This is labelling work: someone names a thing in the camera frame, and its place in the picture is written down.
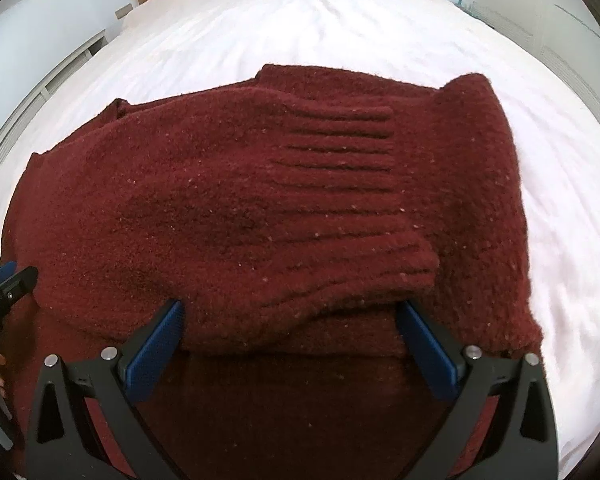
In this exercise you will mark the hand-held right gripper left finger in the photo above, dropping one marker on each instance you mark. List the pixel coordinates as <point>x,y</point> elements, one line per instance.
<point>157,345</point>

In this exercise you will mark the dark red knit sweater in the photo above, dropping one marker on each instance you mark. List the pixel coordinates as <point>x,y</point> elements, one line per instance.
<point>255,200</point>

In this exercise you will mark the white wardrobe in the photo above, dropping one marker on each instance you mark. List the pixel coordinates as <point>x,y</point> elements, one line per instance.
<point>540,5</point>

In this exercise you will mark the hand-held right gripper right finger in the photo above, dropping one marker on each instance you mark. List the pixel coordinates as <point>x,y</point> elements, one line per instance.
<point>425,347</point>

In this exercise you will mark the wall switch plate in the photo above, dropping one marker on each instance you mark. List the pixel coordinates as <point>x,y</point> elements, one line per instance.
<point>124,10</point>

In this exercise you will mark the white louvered cabinet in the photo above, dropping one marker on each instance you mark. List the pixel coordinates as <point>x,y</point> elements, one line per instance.
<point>45,105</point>

